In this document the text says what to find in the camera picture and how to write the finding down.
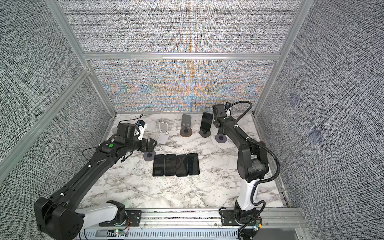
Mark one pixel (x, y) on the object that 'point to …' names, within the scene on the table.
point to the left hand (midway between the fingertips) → (149, 140)
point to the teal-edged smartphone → (170, 164)
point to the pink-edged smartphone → (158, 166)
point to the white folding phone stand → (163, 132)
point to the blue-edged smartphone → (181, 165)
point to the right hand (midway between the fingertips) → (225, 119)
